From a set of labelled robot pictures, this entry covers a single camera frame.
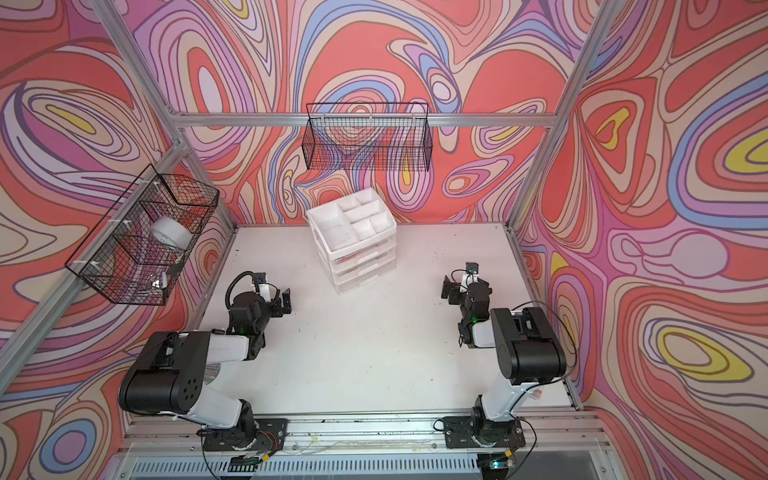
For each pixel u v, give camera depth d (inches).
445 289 34.6
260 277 31.3
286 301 34.0
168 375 17.6
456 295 34.1
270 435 28.4
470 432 28.8
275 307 32.9
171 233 29.5
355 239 34.7
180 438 29.5
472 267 32.3
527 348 18.7
